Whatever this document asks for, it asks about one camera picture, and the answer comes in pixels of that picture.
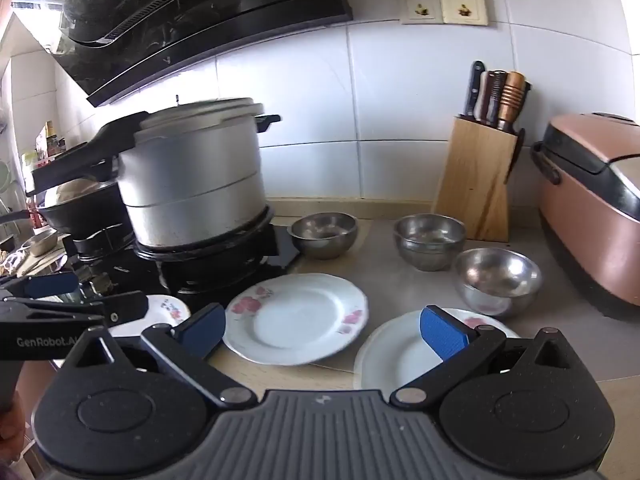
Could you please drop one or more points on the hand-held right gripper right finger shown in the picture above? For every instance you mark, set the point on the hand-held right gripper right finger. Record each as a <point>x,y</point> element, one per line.
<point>440,331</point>

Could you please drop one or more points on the condiment bottles on shelf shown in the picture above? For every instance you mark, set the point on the condiment bottles on shelf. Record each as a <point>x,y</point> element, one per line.
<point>47,142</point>

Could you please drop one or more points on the black wok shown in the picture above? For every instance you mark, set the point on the black wok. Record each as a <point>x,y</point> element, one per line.
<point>85,212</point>

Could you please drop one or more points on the red bottle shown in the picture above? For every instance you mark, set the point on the red bottle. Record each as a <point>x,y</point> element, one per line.
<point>35,212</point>

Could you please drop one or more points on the aluminium pressure cooker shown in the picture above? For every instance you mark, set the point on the aluminium pressure cooker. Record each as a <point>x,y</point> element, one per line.
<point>192,180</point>

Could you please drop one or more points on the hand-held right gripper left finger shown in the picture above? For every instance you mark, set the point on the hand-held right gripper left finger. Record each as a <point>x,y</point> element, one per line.
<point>202,329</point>

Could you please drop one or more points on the small white floral plate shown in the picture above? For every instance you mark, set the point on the small white floral plate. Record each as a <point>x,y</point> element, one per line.
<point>167,310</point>

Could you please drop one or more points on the cream wall socket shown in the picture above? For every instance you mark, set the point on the cream wall socket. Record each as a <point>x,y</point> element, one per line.
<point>465,6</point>
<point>420,5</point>

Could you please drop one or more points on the small metal tray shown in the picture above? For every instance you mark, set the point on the small metal tray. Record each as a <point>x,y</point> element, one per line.
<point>40,243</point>

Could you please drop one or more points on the stainless steel bowl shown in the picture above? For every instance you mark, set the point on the stainless steel bowl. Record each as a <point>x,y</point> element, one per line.
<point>322,235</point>
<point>430,245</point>
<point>497,280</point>

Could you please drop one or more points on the pink rice cooker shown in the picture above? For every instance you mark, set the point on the pink rice cooker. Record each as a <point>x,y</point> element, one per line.
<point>585,225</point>

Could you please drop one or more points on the black range hood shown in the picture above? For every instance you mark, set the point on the black range hood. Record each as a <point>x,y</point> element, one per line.
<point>200,10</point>

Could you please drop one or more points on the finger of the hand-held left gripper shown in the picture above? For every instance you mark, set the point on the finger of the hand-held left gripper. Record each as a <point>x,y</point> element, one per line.
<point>120,307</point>
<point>50,284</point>

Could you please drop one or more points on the wooden knife block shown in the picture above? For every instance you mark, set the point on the wooden knife block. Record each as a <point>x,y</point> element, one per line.
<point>475,185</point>

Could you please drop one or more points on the black glass gas stove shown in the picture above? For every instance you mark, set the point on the black glass gas stove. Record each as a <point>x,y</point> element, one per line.
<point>285,250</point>

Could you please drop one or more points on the person's left hand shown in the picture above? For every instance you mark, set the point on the person's left hand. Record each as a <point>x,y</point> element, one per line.
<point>10,427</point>

